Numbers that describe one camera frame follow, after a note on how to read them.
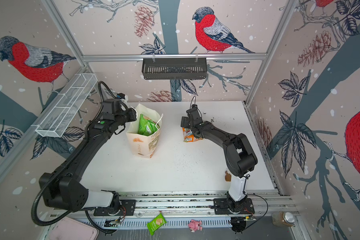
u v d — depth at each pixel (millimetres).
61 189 393
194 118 731
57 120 713
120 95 704
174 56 925
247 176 527
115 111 615
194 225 670
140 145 778
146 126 882
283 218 627
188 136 956
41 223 370
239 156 495
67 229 670
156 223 684
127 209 732
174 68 1065
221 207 728
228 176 819
